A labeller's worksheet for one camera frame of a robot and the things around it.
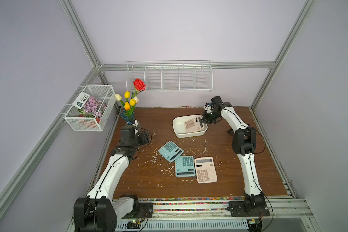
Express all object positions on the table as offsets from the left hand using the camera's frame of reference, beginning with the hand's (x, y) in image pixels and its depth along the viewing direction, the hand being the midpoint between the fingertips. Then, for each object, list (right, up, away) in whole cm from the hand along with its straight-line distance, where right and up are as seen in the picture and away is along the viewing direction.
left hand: (145, 134), depth 83 cm
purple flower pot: (-27, +15, -10) cm, 32 cm away
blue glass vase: (-12, +11, +6) cm, 18 cm away
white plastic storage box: (+20, +3, +25) cm, 32 cm away
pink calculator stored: (+31, +5, +22) cm, 38 cm away
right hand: (+36, +9, +21) cm, 42 cm away
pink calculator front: (+36, -22, +2) cm, 42 cm away
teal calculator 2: (+23, -20, +4) cm, 31 cm away
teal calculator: (+14, -12, +11) cm, 21 cm away
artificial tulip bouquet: (-3, +28, -1) cm, 29 cm away
